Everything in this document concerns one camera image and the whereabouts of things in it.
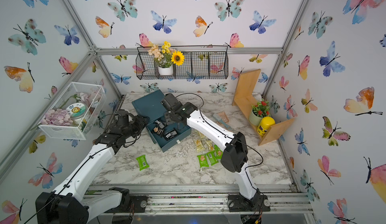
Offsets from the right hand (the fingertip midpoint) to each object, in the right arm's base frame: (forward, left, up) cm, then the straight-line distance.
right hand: (170, 114), depth 81 cm
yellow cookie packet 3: (0, -17, -20) cm, 26 cm away
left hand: (-2, +11, -1) cm, 11 cm away
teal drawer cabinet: (+6, +13, -1) cm, 14 cm away
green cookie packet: (-16, -18, -21) cm, 32 cm away
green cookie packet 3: (-14, -23, -22) cm, 35 cm away
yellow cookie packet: (-8, -16, -21) cm, 27 cm away
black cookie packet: (-5, +6, -5) cm, 10 cm away
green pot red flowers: (+8, -49, -4) cm, 49 cm away
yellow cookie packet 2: (-7, -22, -19) cm, 30 cm away
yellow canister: (0, -52, -7) cm, 52 cm away
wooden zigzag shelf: (+28, -46, -14) cm, 56 cm away
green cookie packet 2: (-19, +16, -21) cm, 33 cm away
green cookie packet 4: (-11, -27, -21) cm, 36 cm away
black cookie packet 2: (-8, -1, -6) cm, 10 cm away
